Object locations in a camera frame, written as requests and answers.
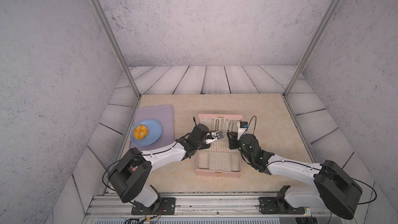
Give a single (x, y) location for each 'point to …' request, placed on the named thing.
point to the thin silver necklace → (226, 125)
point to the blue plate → (155, 131)
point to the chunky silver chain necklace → (217, 124)
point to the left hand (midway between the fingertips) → (209, 133)
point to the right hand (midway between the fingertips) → (229, 133)
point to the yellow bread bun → (140, 131)
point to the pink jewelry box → (219, 160)
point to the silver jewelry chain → (229, 124)
